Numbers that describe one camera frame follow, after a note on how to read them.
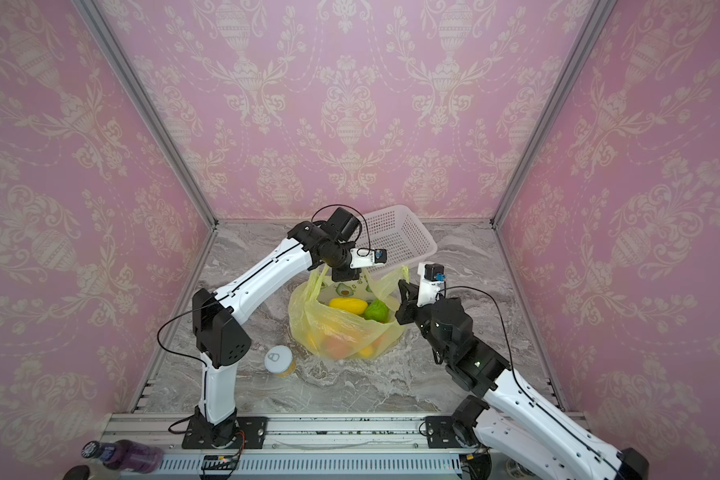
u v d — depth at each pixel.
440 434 0.73
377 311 0.90
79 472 0.62
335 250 0.61
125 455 0.61
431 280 0.58
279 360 0.81
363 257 0.72
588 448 0.42
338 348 0.79
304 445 0.74
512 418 0.47
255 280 0.52
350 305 0.92
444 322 0.50
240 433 0.73
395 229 1.17
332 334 0.78
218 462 0.73
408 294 0.64
